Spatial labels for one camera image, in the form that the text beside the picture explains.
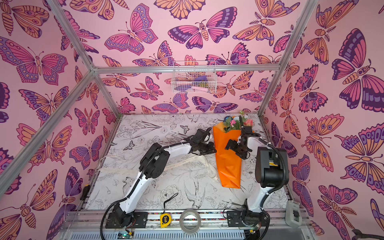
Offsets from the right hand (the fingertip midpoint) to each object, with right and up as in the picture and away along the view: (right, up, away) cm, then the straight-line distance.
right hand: (232, 149), depth 97 cm
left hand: (-8, -1, -1) cm, 8 cm away
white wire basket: (-25, +47, -1) cm, 53 cm away
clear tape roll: (-31, -30, -26) cm, 50 cm away
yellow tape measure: (-38, -30, -24) cm, 54 cm away
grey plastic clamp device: (+22, -28, -26) cm, 44 cm away
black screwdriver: (-87, -23, -11) cm, 91 cm away
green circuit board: (-59, -38, -24) cm, 74 cm away
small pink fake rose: (+4, +18, +12) cm, 22 cm away
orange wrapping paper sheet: (-3, -8, -6) cm, 11 cm away
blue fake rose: (0, +21, +15) cm, 26 cm away
